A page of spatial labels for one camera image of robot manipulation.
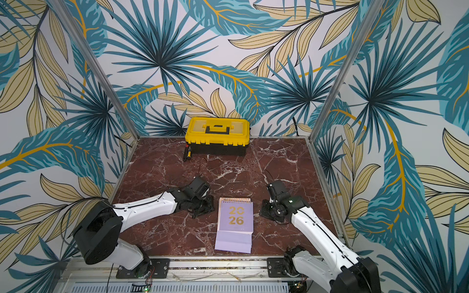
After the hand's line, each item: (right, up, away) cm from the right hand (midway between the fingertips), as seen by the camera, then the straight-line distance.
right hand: (262, 212), depth 81 cm
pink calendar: (-12, +4, +5) cm, 14 cm away
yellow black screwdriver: (-40, +27, +29) cm, 56 cm away
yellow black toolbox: (-20, +35, +18) cm, 44 cm away
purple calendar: (-12, -5, -2) cm, 13 cm away
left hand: (-21, -1, +3) cm, 21 cm away
